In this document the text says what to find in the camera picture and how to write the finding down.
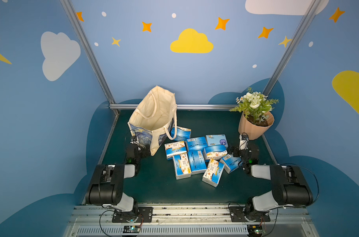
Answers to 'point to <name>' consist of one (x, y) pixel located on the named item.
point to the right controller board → (255, 230)
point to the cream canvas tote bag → (155, 118)
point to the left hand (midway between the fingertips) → (144, 144)
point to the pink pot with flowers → (257, 118)
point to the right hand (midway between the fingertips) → (239, 142)
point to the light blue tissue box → (216, 139)
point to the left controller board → (131, 229)
